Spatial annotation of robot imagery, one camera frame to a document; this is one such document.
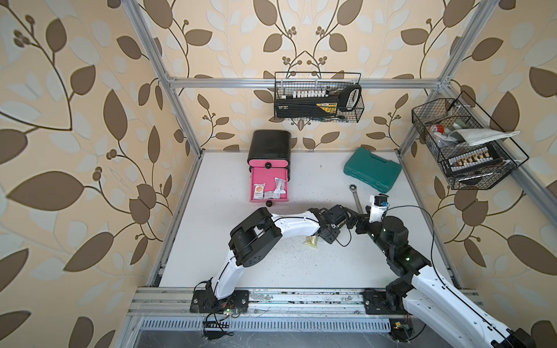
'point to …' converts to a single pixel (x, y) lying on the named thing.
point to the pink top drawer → (267, 163)
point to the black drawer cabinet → (270, 145)
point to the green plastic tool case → (371, 170)
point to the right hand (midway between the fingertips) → (355, 208)
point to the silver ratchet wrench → (352, 188)
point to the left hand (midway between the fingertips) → (333, 236)
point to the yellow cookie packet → (312, 241)
